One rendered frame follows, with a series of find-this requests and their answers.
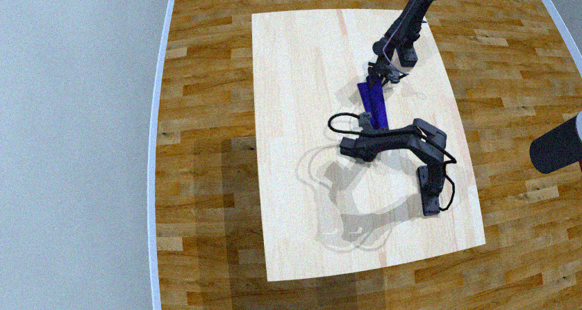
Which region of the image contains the dark blue towel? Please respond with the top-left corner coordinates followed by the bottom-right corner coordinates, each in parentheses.
top-left (357, 75), bottom-right (389, 130)

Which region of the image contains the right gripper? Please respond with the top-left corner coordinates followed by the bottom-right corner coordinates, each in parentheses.
top-left (367, 56), bottom-right (400, 88)

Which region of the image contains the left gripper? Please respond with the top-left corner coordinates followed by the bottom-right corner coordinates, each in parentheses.
top-left (358, 113), bottom-right (389, 131)

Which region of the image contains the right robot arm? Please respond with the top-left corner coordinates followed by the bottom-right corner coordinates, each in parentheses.
top-left (372, 0), bottom-right (435, 62)

